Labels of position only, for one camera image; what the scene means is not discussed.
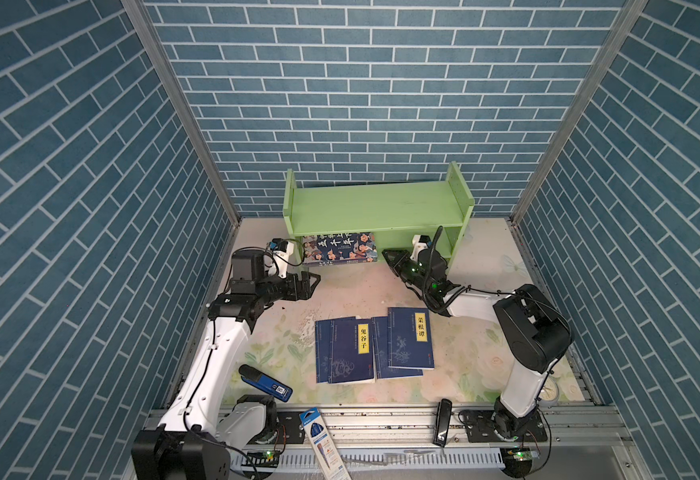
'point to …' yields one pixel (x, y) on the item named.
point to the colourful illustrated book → (329, 248)
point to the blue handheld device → (265, 383)
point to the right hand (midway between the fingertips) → (378, 249)
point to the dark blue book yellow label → (351, 351)
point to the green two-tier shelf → (394, 211)
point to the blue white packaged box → (324, 446)
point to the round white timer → (550, 390)
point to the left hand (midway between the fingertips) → (307, 276)
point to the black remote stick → (442, 422)
